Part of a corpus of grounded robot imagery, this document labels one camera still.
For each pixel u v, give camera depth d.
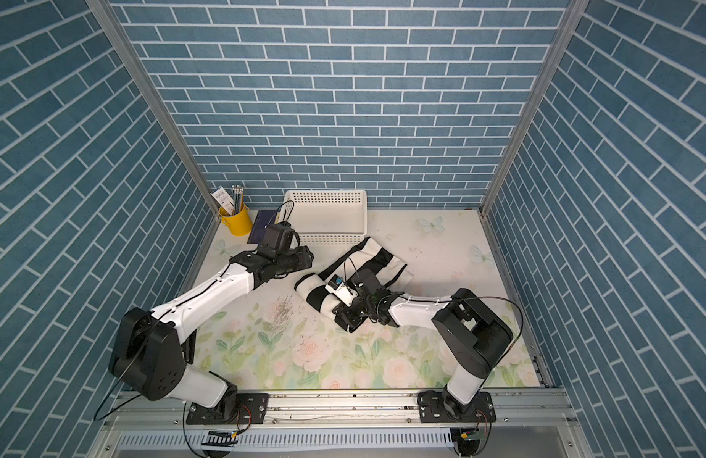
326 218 1.23
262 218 1.17
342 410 0.75
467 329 0.48
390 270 0.99
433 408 0.73
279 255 0.66
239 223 1.08
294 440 0.77
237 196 1.05
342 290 0.78
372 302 0.71
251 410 0.73
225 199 1.05
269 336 0.87
